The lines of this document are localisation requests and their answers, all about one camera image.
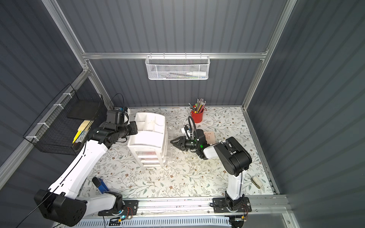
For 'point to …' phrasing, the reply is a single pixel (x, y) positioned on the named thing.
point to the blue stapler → (102, 187)
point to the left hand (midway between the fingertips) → (136, 126)
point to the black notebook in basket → (84, 109)
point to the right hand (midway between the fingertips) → (173, 144)
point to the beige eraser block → (256, 182)
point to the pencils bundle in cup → (198, 107)
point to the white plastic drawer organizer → (149, 142)
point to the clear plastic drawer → (168, 153)
